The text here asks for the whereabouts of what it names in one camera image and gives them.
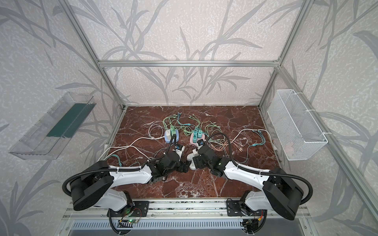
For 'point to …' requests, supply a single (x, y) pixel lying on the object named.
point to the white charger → (168, 132)
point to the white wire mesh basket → (297, 136)
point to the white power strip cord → (131, 146)
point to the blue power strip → (176, 138)
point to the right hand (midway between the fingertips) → (199, 151)
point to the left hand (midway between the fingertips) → (188, 156)
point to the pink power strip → (195, 137)
